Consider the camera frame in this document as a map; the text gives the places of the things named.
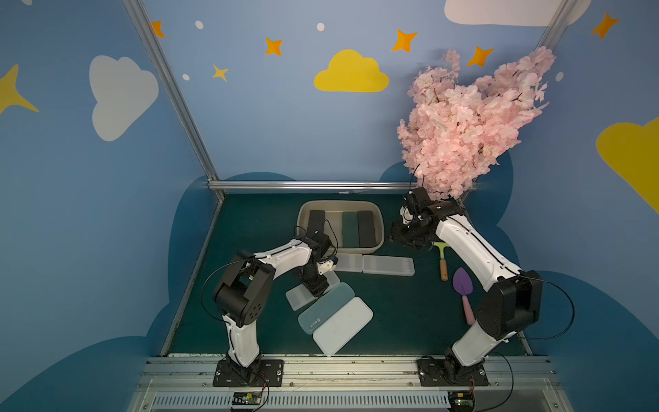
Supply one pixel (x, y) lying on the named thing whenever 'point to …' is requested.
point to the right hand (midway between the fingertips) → (397, 237)
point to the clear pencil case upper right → (388, 265)
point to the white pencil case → (339, 330)
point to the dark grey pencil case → (316, 223)
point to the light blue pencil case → (312, 318)
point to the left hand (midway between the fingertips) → (312, 282)
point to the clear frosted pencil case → (299, 295)
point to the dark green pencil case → (351, 229)
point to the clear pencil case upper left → (348, 263)
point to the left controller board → (245, 398)
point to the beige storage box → (333, 210)
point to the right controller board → (462, 401)
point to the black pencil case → (366, 228)
